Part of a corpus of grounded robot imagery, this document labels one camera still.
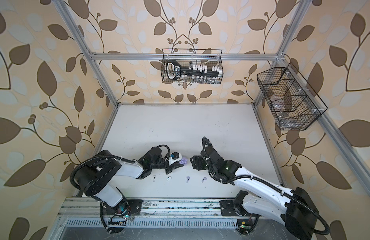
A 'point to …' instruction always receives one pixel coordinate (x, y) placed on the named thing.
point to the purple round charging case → (183, 161)
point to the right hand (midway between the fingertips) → (196, 161)
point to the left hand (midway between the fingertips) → (183, 161)
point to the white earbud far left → (154, 177)
